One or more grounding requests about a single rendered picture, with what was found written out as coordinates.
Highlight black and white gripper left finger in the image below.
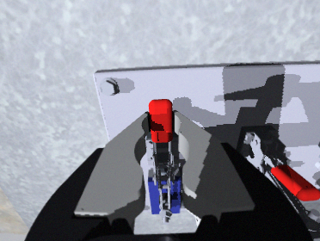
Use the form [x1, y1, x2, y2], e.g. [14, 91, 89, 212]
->
[24, 111, 151, 241]

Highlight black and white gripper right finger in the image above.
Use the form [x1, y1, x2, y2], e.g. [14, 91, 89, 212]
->
[172, 110, 314, 241]

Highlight blue flat plate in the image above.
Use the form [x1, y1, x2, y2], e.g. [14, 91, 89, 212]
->
[148, 169, 181, 214]

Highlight grey fixture plate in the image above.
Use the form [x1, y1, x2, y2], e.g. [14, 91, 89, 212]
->
[93, 61, 320, 188]

